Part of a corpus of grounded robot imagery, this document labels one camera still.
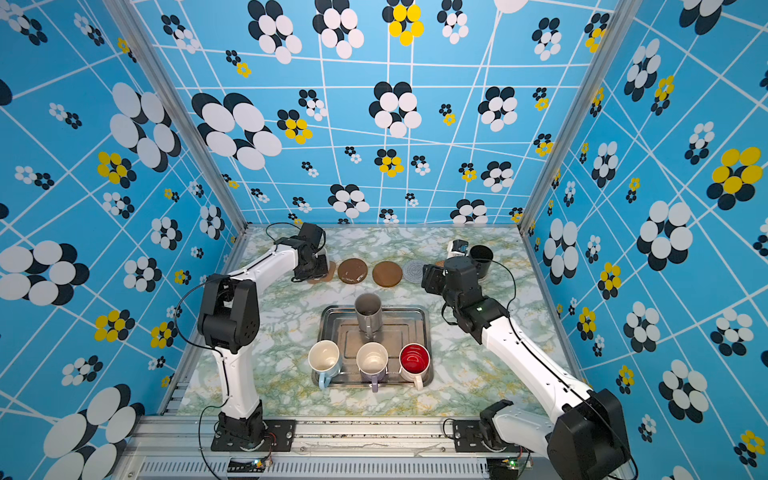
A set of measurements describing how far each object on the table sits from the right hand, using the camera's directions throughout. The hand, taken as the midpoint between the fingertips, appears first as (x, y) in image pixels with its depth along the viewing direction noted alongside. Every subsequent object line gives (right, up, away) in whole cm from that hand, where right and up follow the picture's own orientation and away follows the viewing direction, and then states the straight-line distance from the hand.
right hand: (434, 268), depth 81 cm
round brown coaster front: (-26, -2, +24) cm, 36 cm away
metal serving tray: (-9, -19, +13) cm, 24 cm away
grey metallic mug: (-19, -15, +12) cm, 27 cm away
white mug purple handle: (-18, -27, +5) cm, 32 cm away
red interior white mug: (-5, -27, +4) cm, 28 cm away
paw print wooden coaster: (-34, -4, +24) cm, 42 cm away
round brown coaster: (-14, -3, +24) cm, 28 cm away
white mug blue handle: (-31, -26, +3) cm, 41 cm away
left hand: (-36, -2, +19) cm, 41 cm away
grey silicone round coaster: (-4, -2, +24) cm, 25 cm away
